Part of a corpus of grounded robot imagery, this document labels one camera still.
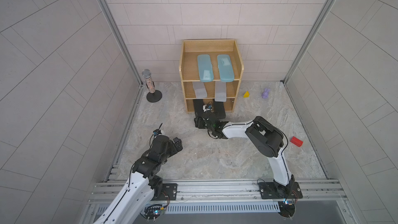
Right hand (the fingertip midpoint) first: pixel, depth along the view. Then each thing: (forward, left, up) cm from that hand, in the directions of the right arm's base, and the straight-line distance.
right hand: (197, 119), depth 96 cm
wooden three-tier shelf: (+14, +2, +30) cm, 33 cm away
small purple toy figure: (+15, -47, +3) cm, 50 cm away
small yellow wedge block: (+18, -36, 0) cm, 40 cm away
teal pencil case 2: (+9, -7, +32) cm, 34 cm away
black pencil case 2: (+2, -1, +11) cm, 11 cm away
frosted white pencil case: (+9, -3, +18) cm, 20 cm away
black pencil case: (+5, -15, +2) cm, 16 cm away
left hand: (-16, +10, +4) cm, 20 cm away
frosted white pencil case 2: (+7, -15, +16) cm, 23 cm away
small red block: (-19, -55, 0) cm, 58 cm away
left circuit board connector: (-45, +20, -2) cm, 49 cm away
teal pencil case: (+13, -18, +28) cm, 36 cm away
